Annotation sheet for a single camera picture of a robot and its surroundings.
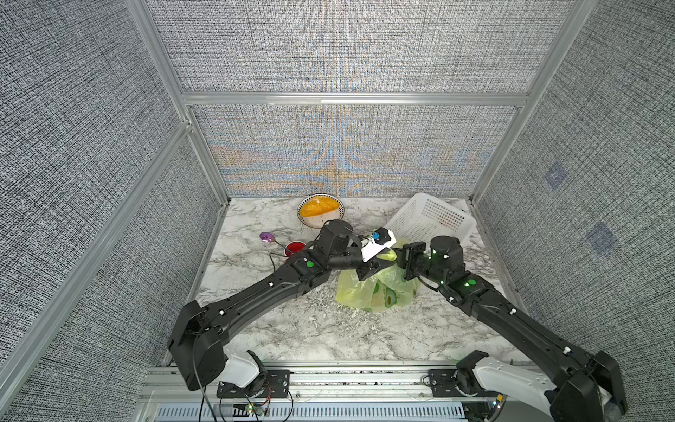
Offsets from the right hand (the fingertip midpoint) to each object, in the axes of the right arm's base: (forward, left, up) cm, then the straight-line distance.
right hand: (387, 238), depth 74 cm
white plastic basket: (+29, -23, -26) cm, 45 cm away
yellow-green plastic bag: (-11, 0, -10) cm, 15 cm away
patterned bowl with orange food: (+29, +23, -20) cm, 42 cm away
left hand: (-6, -1, +2) cm, 7 cm away
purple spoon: (+11, +38, -15) cm, 42 cm away
